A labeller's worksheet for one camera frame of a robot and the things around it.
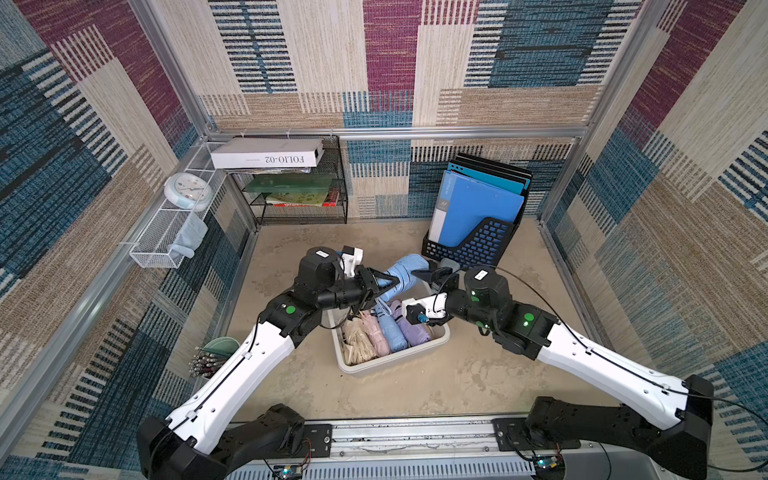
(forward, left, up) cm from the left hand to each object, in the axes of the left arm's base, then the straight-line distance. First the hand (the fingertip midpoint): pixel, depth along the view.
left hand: (397, 282), depth 66 cm
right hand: (+3, -5, -2) cm, 6 cm away
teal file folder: (+34, -32, 0) cm, 47 cm away
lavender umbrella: (-2, -5, -20) cm, 21 cm away
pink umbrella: (0, +6, -25) cm, 26 cm away
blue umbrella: (+3, -1, 0) cm, 4 cm away
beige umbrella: (-5, +10, -21) cm, 24 cm away
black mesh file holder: (+23, -28, -15) cm, 39 cm away
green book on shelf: (+44, +43, -6) cm, 62 cm away
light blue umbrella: (-4, 0, -21) cm, 22 cm away
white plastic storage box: (-4, -11, -18) cm, 22 cm away
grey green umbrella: (+26, -18, -27) cm, 42 cm away
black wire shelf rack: (+42, +32, -11) cm, 54 cm away
